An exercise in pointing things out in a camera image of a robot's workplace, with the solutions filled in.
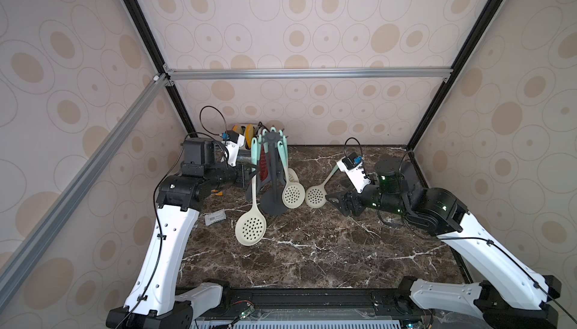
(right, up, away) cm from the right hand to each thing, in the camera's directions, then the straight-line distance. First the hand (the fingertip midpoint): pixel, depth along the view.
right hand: (333, 193), depth 61 cm
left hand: (-20, +7, +4) cm, 22 cm away
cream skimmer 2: (-11, +3, +33) cm, 35 cm away
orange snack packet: (-45, -5, +41) cm, 61 cm away
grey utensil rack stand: (-20, -8, +36) cm, 42 cm away
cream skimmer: (-11, -3, +26) cm, 29 cm away
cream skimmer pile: (-23, -11, +6) cm, 27 cm away
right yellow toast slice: (-30, +22, +36) cm, 52 cm away
